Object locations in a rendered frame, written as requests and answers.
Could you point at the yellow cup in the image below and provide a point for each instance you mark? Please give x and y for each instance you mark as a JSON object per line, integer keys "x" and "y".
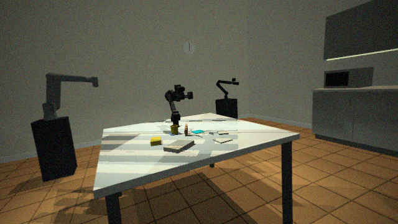
{"x": 174, "y": 129}

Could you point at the yellow rectangular block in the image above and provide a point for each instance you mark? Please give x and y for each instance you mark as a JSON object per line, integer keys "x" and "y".
{"x": 155, "y": 141}

